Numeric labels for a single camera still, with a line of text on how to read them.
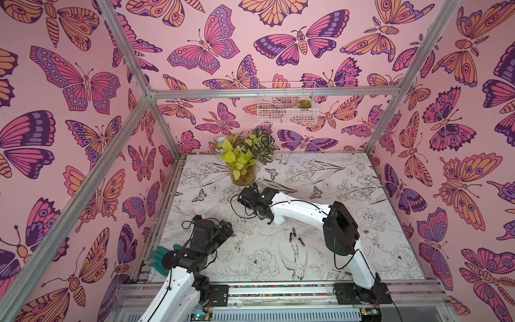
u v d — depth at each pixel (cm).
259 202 64
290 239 87
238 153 92
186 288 53
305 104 92
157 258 82
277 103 99
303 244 86
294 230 90
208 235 65
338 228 51
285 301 73
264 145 94
